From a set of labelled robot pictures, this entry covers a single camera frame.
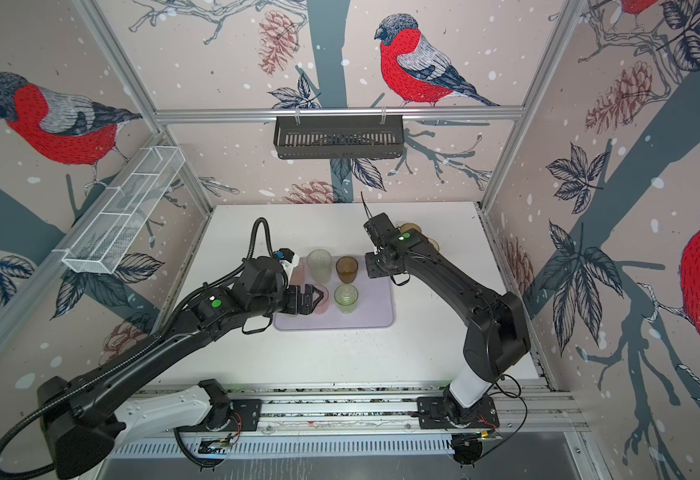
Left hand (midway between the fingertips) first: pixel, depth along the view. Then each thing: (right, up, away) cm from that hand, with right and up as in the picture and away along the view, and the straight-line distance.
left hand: (309, 294), depth 72 cm
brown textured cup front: (+8, +4, +25) cm, 27 cm away
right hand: (+17, +4, +13) cm, 21 cm away
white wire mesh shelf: (-52, +14, 0) cm, 54 cm away
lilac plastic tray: (+14, -7, +20) cm, 26 cm away
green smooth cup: (+8, -5, +20) cm, 22 cm away
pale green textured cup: (-1, +5, +25) cm, 25 cm away
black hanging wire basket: (+5, +50, +34) cm, 61 cm away
